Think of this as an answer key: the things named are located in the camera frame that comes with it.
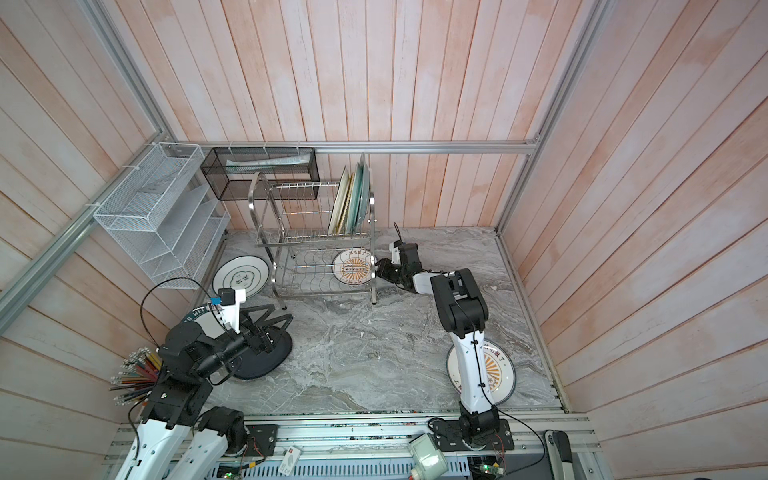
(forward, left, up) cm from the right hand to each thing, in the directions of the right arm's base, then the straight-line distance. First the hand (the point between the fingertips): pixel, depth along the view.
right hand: (372, 267), depth 107 cm
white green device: (-58, -16, +2) cm, 60 cm away
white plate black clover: (-3, +47, -1) cm, 47 cm away
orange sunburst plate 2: (-1, +7, +2) cm, 7 cm away
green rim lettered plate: (-21, +53, -1) cm, 57 cm away
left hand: (-34, +18, +24) cm, 45 cm away
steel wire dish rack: (+23, +35, 0) cm, 42 cm away
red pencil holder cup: (-44, +54, +13) cm, 71 cm away
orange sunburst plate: (-34, -39, -1) cm, 52 cm away
